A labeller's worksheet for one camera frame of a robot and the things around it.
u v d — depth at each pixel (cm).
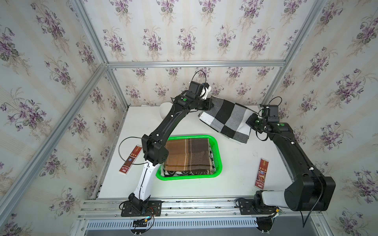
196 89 64
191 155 83
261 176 83
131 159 90
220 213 73
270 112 60
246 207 73
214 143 89
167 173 78
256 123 70
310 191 39
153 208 73
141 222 71
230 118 83
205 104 74
